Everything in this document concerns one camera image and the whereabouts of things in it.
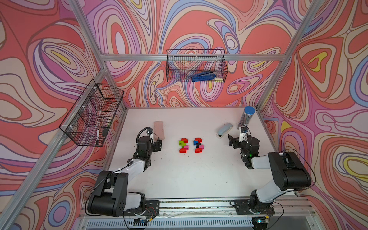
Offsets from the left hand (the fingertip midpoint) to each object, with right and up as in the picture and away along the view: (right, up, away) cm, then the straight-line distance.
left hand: (153, 139), depth 91 cm
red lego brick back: (+30, -8, +2) cm, 31 cm away
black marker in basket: (-25, +3, -18) cm, 31 cm away
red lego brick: (+21, -2, +7) cm, 22 cm away
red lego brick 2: (+19, -8, +2) cm, 21 cm away
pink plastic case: (+1, +3, +11) cm, 11 cm away
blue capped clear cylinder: (+61, +15, +2) cm, 63 cm away
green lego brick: (+17, -3, +5) cm, 18 cm away
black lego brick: (+29, -5, +4) cm, 30 cm away
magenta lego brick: (+22, -6, +3) cm, 23 cm away
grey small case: (+49, +5, +9) cm, 50 cm away
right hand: (+55, +1, +3) cm, 55 cm away
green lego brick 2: (+20, -4, +5) cm, 21 cm away
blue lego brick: (+28, -3, +5) cm, 28 cm away
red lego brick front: (+30, -1, +7) cm, 31 cm away
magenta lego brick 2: (+32, -6, +4) cm, 33 cm away
